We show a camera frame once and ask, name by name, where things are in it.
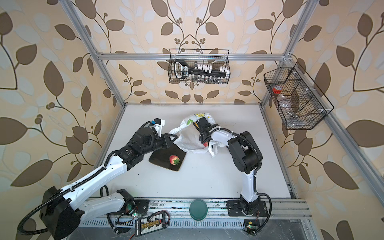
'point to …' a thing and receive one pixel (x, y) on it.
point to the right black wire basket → (300, 103)
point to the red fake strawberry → (174, 159)
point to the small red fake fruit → (205, 144)
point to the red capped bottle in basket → (277, 89)
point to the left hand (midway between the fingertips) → (179, 136)
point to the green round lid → (198, 209)
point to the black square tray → (161, 157)
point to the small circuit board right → (251, 226)
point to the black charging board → (147, 225)
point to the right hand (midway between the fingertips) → (208, 138)
